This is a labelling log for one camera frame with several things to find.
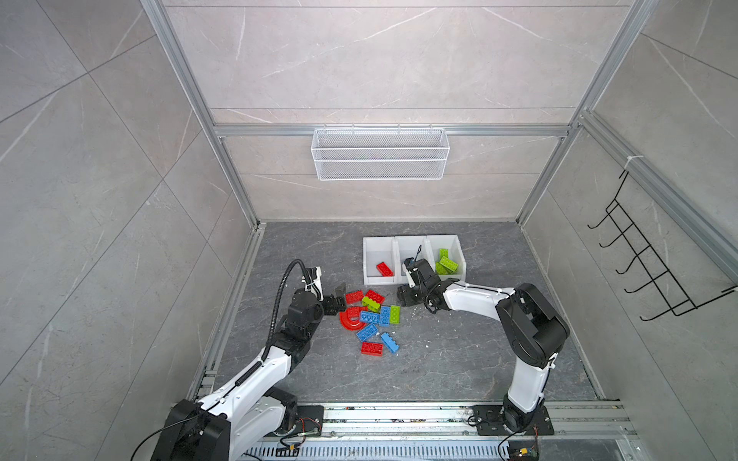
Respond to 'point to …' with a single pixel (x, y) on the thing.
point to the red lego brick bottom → (372, 349)
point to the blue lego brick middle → (385, 315)
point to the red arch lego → (351, 318)
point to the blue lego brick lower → (389, 342)
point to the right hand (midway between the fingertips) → (405, 290)
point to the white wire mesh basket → (381, 154)
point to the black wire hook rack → (647, 258)
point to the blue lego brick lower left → (366, 332)
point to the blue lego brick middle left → (366, 316)
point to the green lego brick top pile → (372, 304)
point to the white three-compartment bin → (383, 256)
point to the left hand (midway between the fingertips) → (329, 279)
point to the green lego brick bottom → (448, 264)
